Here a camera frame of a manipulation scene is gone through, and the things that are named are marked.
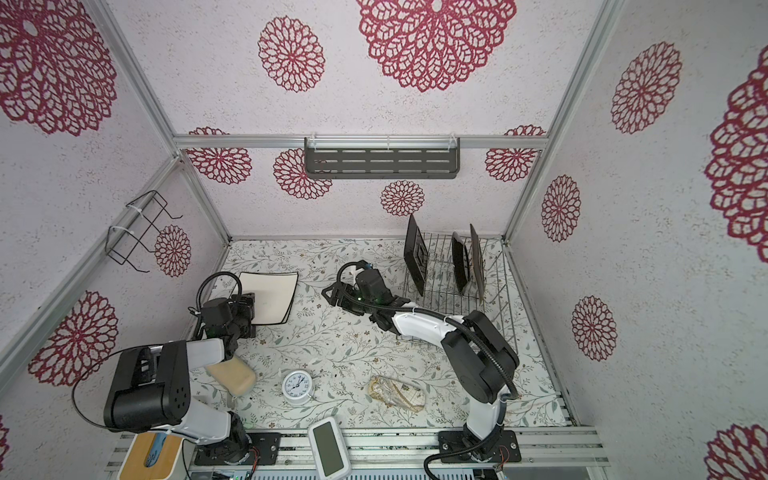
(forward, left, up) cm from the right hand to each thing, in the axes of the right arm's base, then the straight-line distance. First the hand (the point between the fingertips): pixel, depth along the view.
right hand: (326, 291), depth 84 cm
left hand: (+2, +25, -11) cm, 27 cm away
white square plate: (+8, +22, -14) cm, 27 cm away
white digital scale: (-36, -4, -13) cm, 39 cm away
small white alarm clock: (-22, +7, -13) cm, 27 cm away
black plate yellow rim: (+15, -46, -4) cm, 48 cm away
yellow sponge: (-21, +23, -11) cm, 33 cm away
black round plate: (+13, -40, -2) cm, 42 cm away
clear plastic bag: (-22, -20, -14) cm, 33 cm away
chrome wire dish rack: (+11, -35, -17) cm, 41 cm away
